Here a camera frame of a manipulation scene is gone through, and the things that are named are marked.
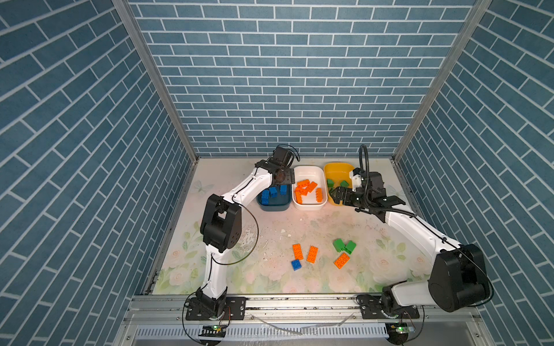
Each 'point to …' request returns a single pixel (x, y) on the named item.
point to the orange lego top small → (299, 197)
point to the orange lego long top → (319, 194)
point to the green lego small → (330, 183)
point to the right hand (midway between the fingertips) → (337, 192)
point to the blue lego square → (283, 189)
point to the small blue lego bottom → (296, 264)
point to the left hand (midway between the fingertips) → (285, 177)
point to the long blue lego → (265, 197)
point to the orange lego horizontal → (304, 183)
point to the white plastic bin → (317, 174)
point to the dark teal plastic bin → (282, 202)
